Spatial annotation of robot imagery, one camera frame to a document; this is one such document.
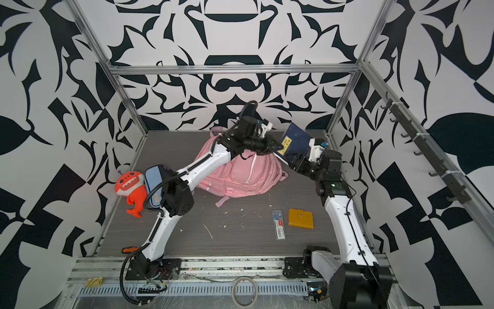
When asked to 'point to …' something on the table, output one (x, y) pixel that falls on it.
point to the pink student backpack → (245, 175)
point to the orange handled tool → (129, 250)
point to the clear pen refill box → (278, 224)
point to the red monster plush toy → (130, 184)
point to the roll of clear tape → (244, 292)
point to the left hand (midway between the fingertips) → (286, 142)
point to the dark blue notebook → (295, 143)
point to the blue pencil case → (153, 176)
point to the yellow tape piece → (94, 282)
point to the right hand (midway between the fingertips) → (292, 155)
